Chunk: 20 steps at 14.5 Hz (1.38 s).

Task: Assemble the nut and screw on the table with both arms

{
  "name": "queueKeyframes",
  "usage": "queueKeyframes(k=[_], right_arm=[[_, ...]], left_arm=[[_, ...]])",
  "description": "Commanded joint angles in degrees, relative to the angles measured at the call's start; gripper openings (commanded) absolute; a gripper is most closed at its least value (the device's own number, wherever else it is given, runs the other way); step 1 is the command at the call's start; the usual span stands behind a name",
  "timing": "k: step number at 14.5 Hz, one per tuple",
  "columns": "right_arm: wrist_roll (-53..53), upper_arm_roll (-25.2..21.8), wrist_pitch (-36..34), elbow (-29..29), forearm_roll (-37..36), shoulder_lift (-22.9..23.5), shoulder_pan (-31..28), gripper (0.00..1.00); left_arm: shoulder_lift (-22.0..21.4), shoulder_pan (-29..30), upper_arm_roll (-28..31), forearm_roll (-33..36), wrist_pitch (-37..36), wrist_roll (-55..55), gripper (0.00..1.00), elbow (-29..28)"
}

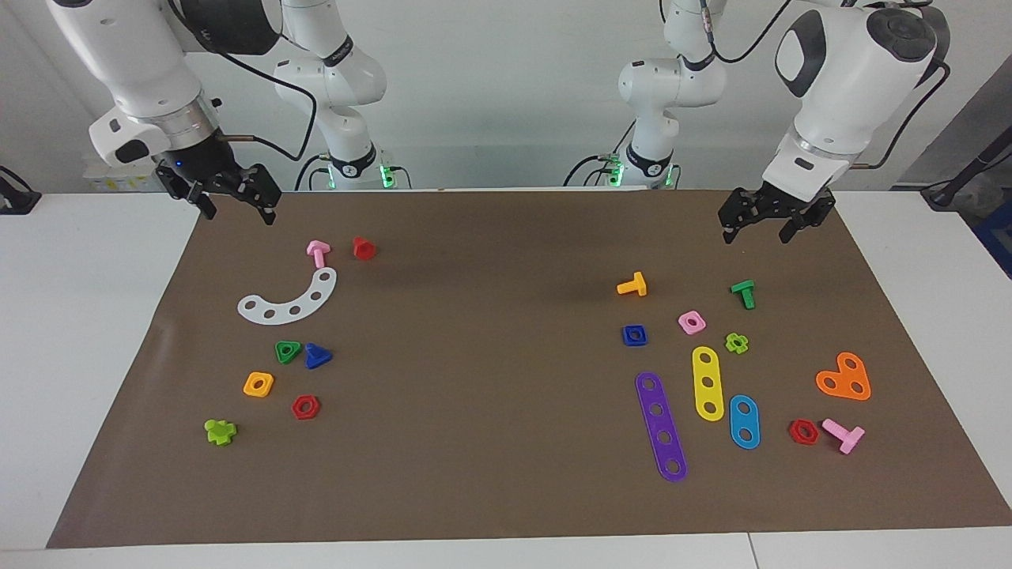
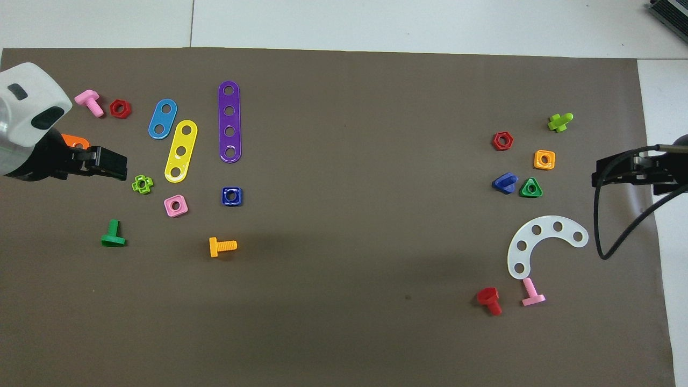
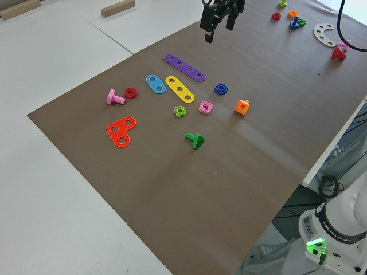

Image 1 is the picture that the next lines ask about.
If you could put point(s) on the orange plastic screw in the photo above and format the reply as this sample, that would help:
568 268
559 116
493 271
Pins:
632 286

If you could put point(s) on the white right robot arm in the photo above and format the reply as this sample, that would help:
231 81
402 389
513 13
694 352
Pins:
142 63

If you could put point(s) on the red plastic screw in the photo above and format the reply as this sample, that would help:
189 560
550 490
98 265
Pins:
364 250

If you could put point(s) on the black tripod stand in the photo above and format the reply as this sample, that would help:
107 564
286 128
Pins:
957 186

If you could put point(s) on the purple perforated strip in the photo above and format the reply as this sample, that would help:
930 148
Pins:
654 397

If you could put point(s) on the pink square nut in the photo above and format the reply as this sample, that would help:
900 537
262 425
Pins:
683 319

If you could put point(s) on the pink plastic screw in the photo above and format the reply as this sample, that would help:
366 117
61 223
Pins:
846 436
319 253

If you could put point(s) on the lime cross-head screw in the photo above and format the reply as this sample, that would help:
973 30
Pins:
220 432

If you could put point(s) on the white box yellow labels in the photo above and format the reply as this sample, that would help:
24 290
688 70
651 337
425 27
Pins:
111 183

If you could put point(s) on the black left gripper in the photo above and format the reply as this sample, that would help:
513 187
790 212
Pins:
779 204

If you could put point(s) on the red hexagon nut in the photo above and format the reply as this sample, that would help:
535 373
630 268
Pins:
296 408
794 433

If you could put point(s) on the brown table mat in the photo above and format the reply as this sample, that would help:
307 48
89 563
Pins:
474 435

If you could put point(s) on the blue crate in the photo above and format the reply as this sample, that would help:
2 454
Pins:
998 237

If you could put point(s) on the green triangle nut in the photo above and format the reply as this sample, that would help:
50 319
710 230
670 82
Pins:
295 346

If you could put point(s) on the green plastic screw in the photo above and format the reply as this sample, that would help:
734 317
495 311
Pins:
744 291

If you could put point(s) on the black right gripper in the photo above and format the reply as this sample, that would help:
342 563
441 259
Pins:
213 170

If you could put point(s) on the black clamp stand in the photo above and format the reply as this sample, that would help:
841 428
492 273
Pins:
16 201

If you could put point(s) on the orange heart-shaped plate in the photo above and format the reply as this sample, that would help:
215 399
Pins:
846 379

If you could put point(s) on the blue triangle-head screw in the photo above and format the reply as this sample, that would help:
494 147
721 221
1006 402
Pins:
318 359

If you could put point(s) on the lime flower nut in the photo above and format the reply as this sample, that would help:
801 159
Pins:
730 344

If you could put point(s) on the yellow perforated strip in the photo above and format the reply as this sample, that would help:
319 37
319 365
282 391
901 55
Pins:
707 370

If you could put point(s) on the white curved perforated strip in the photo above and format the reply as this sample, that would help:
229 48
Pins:
282 314

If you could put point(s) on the blue square nut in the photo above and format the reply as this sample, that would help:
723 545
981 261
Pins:
626 341

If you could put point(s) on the orange square nut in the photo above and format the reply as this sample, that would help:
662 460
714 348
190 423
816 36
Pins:
248 389

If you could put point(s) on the blue perforated strip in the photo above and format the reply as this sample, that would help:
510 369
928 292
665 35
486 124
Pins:
744 422

